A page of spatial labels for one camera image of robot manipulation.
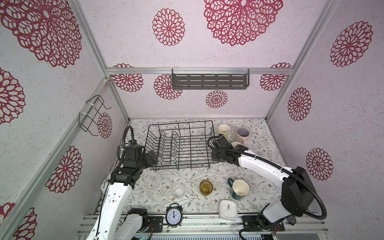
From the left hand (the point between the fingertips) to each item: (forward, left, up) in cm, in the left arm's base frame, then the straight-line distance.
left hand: (148, 158), depth 78 cm
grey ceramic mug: (+16, -51, -11) cm, 54 cm away
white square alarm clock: (-22, -41, -15) cm, 49 cm away
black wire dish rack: (+20, -15, -17) cm, 30 cm away
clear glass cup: (-11, -15, -17) cm, 26 cm away
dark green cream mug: (-12, -49, -12) cm, 52 cm away
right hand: (+6, -35, -7) cm, 36 cm away
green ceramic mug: (+30, -46, -12) cm, 56 cm away
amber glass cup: (-10, -30, -16) cm, 36 cm away
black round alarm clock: (-24, -14, -15) cm, 31 cm away
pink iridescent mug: (+21, -55, -9) cm, 60 cm away
